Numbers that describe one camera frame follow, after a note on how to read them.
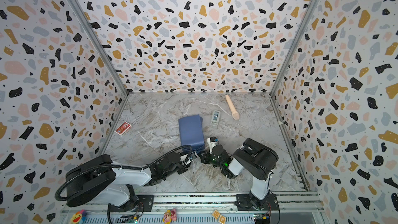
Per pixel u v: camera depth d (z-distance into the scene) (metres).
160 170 0.66
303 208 0.75
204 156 0.80
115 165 0.49
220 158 0.71
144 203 0.73
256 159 0.50
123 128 0.99
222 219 0.69
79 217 0.69
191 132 0.94
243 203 0.73
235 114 1.06
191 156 0.73
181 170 0.77
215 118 1.03
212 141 0.85
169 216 0.68
